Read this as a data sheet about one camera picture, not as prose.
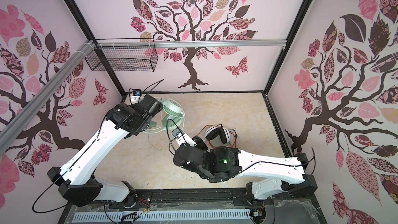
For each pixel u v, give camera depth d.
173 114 0.66
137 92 0.57
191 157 0.38
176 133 0.48
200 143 0.53
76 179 0.38
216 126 0.95
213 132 0.88
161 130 0.71
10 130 0.50
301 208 0.72
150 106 0.51
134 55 0.95
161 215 0.70
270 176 0.40
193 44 0.94
